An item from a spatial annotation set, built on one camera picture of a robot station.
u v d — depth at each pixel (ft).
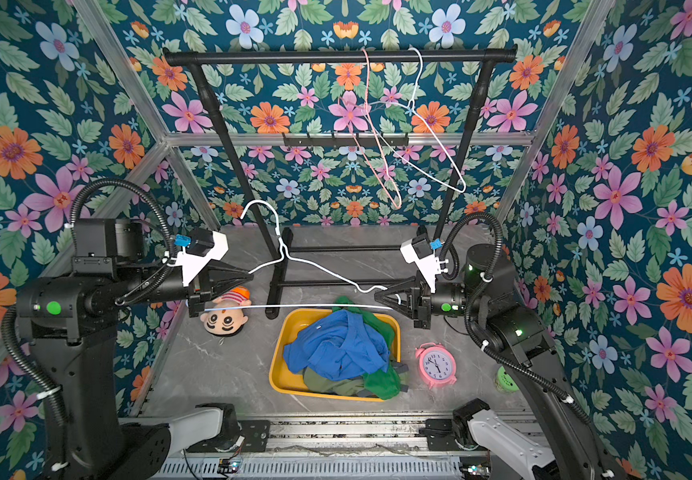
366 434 2.46
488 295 1.38
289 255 1.62
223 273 1.54
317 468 2.31
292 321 2.92
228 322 2.83
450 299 1.53
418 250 1.51
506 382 2.56
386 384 2.41
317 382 2.69
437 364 2.75
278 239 1.57
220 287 1.61
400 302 1.71
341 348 2.38
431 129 3.05
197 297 1.39
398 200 3.91
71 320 1.05
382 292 1.69
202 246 1.31
